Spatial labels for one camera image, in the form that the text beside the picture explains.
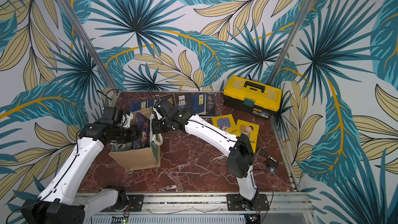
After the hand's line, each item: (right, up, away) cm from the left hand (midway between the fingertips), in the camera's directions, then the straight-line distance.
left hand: (140, 137), depth 75 cm
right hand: (+6, +4, 0) cm, 7 cm away
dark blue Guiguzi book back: (+36, +17, +35) cm, 53 cm away
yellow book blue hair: (+46, +4, +26) cm, 53 cm away
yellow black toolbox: (+62, +21, +21) cm, 69 cm away
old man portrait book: (0, 0, +1) cm, 1 cm away
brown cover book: (+8, +21, +37) cm, 43 cm away
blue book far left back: (-15, +15, +34) cm, 40 cm away
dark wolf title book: (+18, +19, +36) cm, 44 cm away
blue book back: (-7, +17, +35) cm, 40 cm away
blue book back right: (+28, +17, +33) cm, 47 cm away
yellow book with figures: (+62, 0, +23) cm, 66 cm away
